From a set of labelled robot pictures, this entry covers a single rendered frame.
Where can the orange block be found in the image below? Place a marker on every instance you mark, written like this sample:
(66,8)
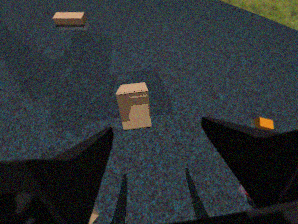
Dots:
(264,123)

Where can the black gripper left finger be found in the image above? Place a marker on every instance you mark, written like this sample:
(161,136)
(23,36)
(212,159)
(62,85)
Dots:
(68,183)

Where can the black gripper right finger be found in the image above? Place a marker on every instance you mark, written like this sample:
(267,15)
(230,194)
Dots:
(264,162)

